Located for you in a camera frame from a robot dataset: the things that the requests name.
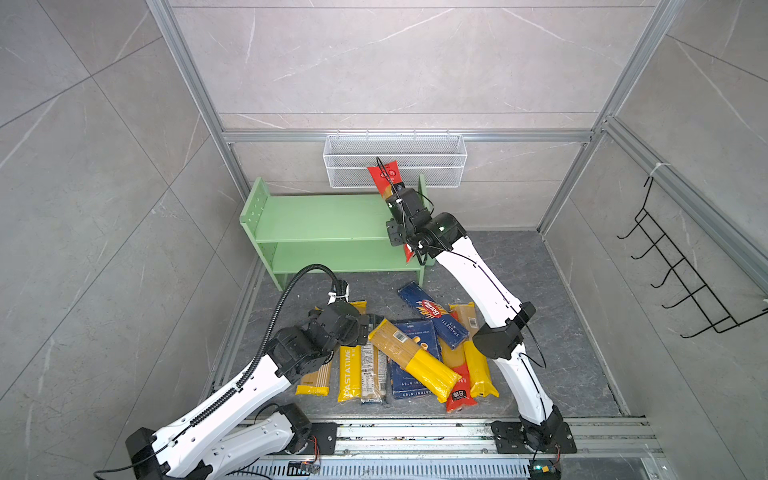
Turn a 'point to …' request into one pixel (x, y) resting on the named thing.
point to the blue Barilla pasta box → (422, 333)
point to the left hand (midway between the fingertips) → (352, 314)
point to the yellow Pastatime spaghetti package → (350, 369)
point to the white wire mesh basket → (441, 158)
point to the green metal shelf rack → (330, 233)
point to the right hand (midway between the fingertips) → (404, 222)
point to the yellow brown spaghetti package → (422, 368)
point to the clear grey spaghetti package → (374, 374)
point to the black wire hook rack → (720, 318)
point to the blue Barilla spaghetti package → (439, 320)
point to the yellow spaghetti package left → (316, 383)
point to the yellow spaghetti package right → (479, 374)
